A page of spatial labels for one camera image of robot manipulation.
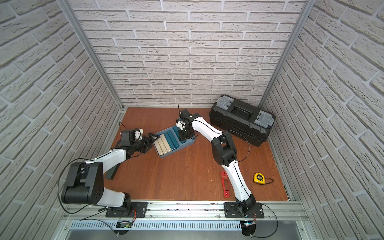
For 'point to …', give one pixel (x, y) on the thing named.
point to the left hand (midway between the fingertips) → (157, 137)
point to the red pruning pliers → (224, 175)
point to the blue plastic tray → (169, 141)
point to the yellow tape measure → (259, 178)
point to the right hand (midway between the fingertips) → (184, 137)
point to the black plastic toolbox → (241, 120)
